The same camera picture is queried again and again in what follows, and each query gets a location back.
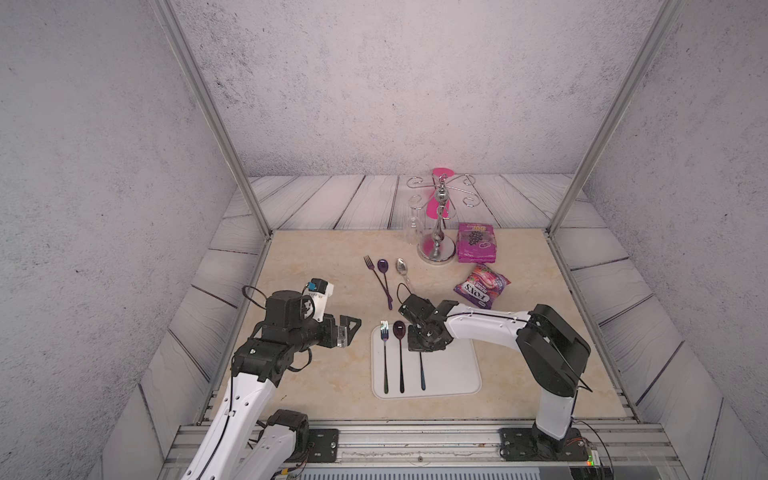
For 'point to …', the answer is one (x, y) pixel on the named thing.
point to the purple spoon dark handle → (382, 267)
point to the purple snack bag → (476, 243)
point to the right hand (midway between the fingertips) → (416, 345)
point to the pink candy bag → (484, 286)
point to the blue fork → (422, 374)
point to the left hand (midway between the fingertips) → (349, 320)
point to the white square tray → (397, 372)
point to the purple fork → (372, 267)
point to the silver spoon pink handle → (402, 267)
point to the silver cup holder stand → (438, 246)
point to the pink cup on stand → (438, 202)
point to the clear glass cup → (416, 227)
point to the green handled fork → (384, 331)
